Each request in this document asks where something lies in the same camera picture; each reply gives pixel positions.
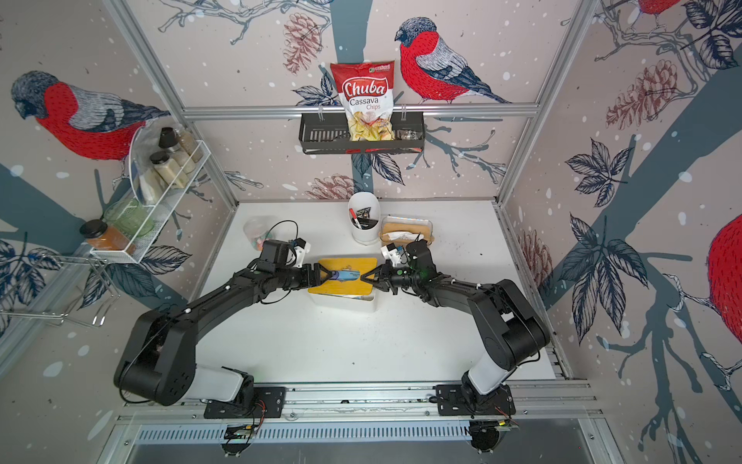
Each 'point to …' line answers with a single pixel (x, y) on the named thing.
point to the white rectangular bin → (330, 301)
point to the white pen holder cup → (361, 201)
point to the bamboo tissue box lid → (423, 228)
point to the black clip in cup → (363, 218)
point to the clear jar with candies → (258, 229)
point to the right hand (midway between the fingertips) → (362, 279)
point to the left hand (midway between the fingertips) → (328, 270)
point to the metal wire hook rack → (51, 285)
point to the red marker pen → (355, 217)
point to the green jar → (128, 215)
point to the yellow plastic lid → (356, 286)
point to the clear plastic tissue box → (393, 218)
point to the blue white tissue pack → (345, 275)
